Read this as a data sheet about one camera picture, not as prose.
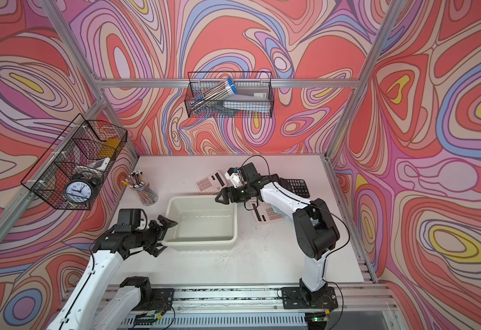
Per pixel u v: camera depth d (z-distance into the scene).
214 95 0.79
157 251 0.72
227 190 0.79
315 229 0.49
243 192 0.77
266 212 0.94
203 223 0.93
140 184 0.87
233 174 0.82
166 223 0.70
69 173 0.74
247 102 0.88
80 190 0.68
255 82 0.88
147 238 0.65
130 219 0.61
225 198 0.78
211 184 1.05
